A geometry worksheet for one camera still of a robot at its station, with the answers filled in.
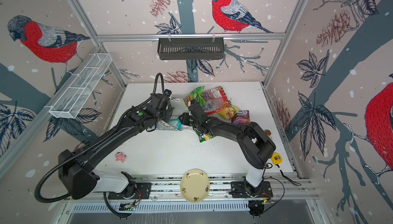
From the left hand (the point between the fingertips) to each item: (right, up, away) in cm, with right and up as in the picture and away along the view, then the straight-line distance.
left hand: (166, 108), depth 78 cm
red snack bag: (+28, +4, +25) cm, 38 cm away
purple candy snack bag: (+46, -8, +19) cm, 50 cm away
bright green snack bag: (+16, +7, +16) cm, 24 cm away
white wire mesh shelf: (-45, +4, -6) cm, 46 cm away
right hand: (+6, -7, +9) cm, 13 cm away
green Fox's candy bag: (+20, -19, +12) cm, 30 cm away
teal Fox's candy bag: (+3, -10, +10) cm, 15 cm away
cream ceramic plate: (+15, -39, -3) cm, 42 cm away
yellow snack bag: (+36, -5, +21) cm, 42 cm away
